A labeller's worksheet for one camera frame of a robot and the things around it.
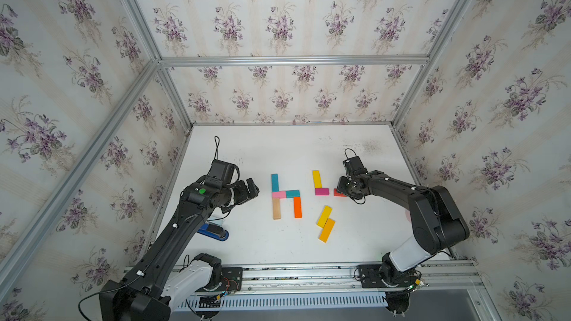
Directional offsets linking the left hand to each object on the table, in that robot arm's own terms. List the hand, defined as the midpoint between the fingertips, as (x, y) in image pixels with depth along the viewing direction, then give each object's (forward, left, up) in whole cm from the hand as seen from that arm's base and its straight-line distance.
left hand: (252, 196), depth 76 cm
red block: (+7, -33, -13) cm, 37 cm away
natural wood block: (+3, -8, -15) cm, 17 cm away
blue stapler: (-8, +15, -12) cm, 21 cm away
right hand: (+10, -38, -14) cm, 42 cm away
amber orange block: (-7, -28, -15) cm, 32 cm away
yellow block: (+17, -26, -14) cm, 34 cm away
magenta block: (+9, -28, -14) cm, 32 cm away
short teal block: (+8, -15, -14) cm, 22 cm away
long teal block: (+14, -8, -14) cm, 21 cm away
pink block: (+8, -9, -15) cm, 20 cm away
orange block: (+2, -17, -14) cm, 22 cm away
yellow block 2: (-1, -28, -16) cm, 32 cm away
